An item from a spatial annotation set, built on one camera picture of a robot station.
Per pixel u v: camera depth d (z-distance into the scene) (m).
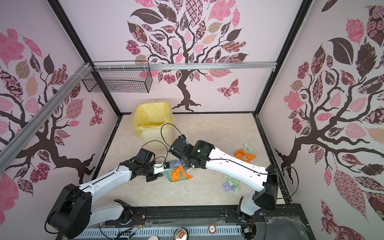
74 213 0.41
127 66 0.91
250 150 0.98
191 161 0.46
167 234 0.70
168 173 0.87
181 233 0.61
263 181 0.40
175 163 0.88
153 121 1.00
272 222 0.72
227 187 0.82
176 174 0.87
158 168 0.74
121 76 0.95
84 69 0.83
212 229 0.70
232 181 0.83
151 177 0.76
